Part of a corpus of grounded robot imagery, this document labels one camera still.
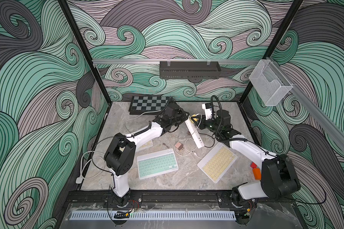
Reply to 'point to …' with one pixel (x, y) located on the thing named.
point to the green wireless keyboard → (156, 163)
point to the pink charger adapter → (179, 146)
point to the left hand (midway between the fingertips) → (189, 112)
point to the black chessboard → (141, 104)
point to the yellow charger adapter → (195, 119)
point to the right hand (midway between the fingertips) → (194, 116)
